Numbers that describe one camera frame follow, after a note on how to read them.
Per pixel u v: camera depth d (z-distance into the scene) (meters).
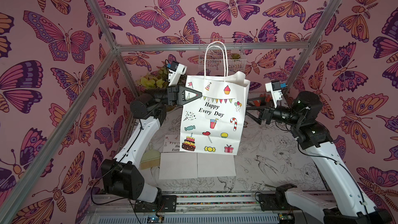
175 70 0.50
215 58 1.02
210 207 0.73
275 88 0.51
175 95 0.50
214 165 0.84
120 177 0.41
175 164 0.88
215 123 0.50
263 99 0.59
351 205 0.37
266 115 0.50
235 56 0.92
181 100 0.50
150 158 0.88
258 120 0.52
